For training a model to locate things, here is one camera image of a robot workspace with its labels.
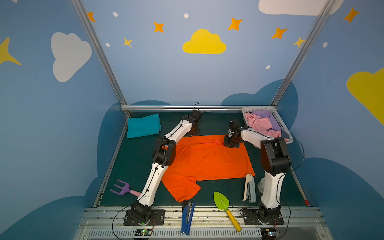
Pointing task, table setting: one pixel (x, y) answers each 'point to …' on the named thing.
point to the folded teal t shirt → (137, 127)
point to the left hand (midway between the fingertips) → (197, 132)
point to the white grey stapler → (250, 189)
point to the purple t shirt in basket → (268, 114)
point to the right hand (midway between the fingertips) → (226, 142)
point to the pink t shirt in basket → (262, 125)
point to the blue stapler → (187, 213)
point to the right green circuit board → (268, 232)
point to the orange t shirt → (203, 157)
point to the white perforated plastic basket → (276, 113)
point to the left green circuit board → (143, 232)
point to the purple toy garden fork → (125, 189)
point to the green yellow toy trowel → (223, 203)
